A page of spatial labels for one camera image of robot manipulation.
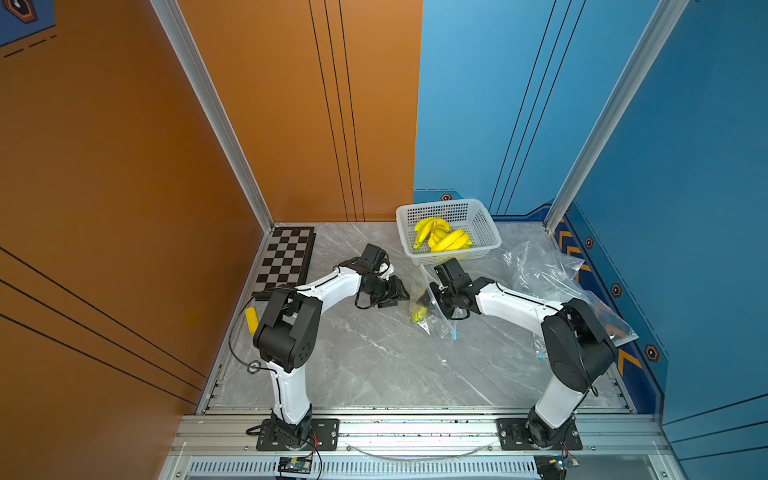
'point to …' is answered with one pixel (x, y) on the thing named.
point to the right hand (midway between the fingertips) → (418, 303)
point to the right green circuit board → (563, 461)
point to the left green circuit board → (294, 465)
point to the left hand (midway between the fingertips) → (407, 294)
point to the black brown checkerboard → (286, 259)
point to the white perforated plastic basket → (470, 215)
